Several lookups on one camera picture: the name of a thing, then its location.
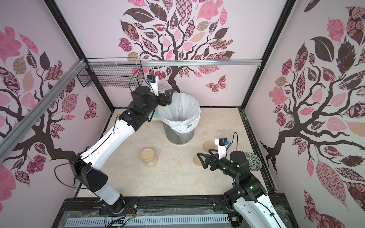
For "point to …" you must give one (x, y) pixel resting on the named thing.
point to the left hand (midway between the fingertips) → (166, 91)
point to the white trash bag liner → (181, 115)
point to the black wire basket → (111, 72)
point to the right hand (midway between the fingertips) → (204, 152)
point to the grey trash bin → (174, 137)
